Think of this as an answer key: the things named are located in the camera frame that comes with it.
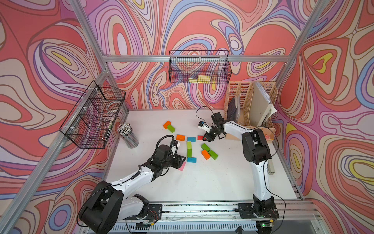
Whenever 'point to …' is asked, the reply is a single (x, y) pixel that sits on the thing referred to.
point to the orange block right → (206, 155)
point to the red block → (200, 137)
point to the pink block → (181, 168)
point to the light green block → (189, 144)
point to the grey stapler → (270, 167)
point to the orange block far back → (165, 126)
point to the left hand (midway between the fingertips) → (183, 157)
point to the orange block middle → (180, 137)
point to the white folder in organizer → (262, 107)
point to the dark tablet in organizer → (231, 108)
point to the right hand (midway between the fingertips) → (206, 138)
